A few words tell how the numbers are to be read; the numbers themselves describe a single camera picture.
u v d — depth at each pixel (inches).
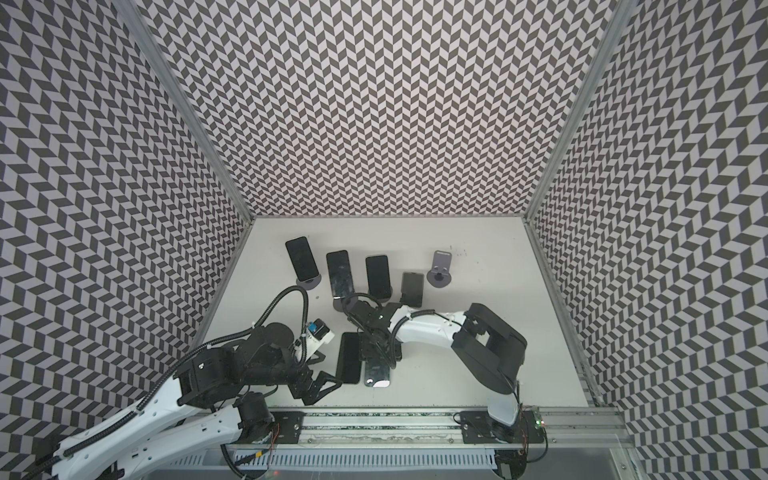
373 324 24.4
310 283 38.0
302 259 36.9
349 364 32.6
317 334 23.1
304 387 22.7
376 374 31.5
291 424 28.5
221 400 18.3
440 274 38.6
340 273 35.9
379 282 35.6
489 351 18.3
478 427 29.1
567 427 29.7
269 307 20.2
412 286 36.0
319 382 22.7
